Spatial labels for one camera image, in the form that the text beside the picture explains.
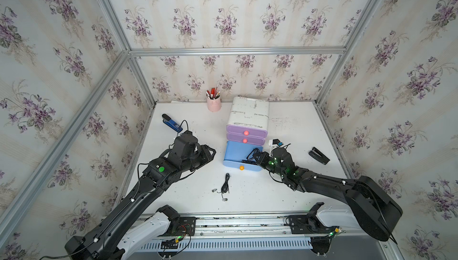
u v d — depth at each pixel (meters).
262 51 0.96
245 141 0.88
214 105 1.11
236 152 0.91
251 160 0.84
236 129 0.82
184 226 0.73
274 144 0.80
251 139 0.86
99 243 0.37
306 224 0.66
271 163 0.73
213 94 1.12
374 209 0.43
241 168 0.86
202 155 0.62
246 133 0.82
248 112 0.86
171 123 1.07
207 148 0.65
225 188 0.83
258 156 0.84
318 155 0.93
